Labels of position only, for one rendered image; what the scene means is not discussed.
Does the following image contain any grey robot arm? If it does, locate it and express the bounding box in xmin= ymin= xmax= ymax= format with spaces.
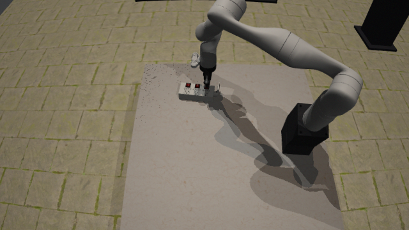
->
xmin=191 ymin=0 xmax=363 ymax=132

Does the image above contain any white power strip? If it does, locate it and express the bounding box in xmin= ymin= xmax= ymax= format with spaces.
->
xmin=178 ymin=82 xmax=220 ymax=102

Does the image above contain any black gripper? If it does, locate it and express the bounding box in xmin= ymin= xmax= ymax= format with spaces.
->
xmin=199 ymin=65 xmax=216 ymax=88

